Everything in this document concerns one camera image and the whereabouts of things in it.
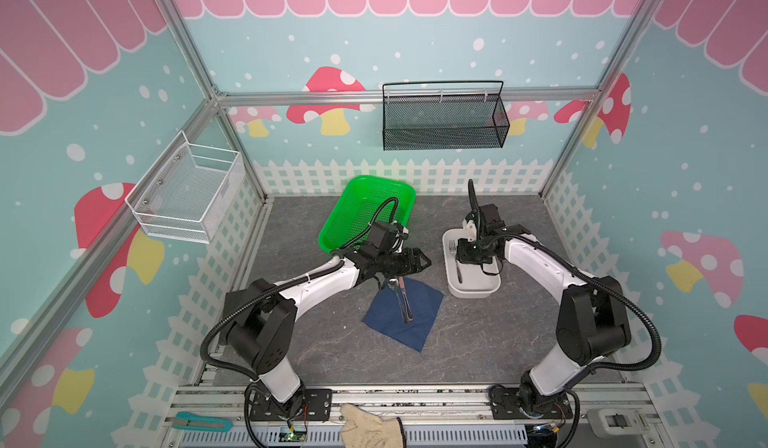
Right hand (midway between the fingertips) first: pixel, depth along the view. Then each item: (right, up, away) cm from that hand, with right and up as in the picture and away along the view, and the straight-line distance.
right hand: (457, 254), depth 91 cm
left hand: (-11, -4, -7) cm, 14 cm away
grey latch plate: (+30, -37, -22) cm, 52 cm away
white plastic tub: (+5, -9, +6) cm, 12 cm away
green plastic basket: (-32, +18, +26) cm, 45 cm away
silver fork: (+3, -7, +8) cm, 11 cm away
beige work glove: (-27, -40, -19) cm, 52 cm away
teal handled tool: (-70, -38, -19) cm, 82 cm away
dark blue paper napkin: (-22, -18, -1) cm, 28 cm away
